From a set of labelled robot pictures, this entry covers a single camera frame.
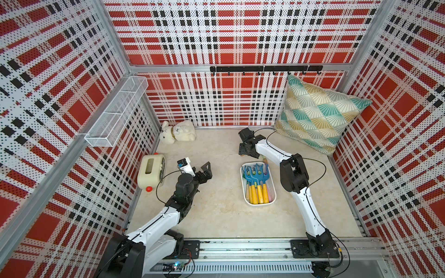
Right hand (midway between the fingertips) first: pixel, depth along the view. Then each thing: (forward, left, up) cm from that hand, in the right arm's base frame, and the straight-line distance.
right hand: (250, 149), depth 105 cm
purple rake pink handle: (-30, -8, 0) cm, 31 cm away
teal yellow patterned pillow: (+4, -35, +22) cm, 41 cm away
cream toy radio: (-19, +53, +7) cm, 57 cm away
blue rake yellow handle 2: (-20, -3, +5) cm, 20 cm away
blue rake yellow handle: (-33, -1, +1) cm, 33 cm away
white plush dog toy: (+9, +42, +8) cm, 43 cm away
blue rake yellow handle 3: (-21, +2, +4) cm, 22 cm away
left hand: (-18, +24, +12) cm, 33 cm away
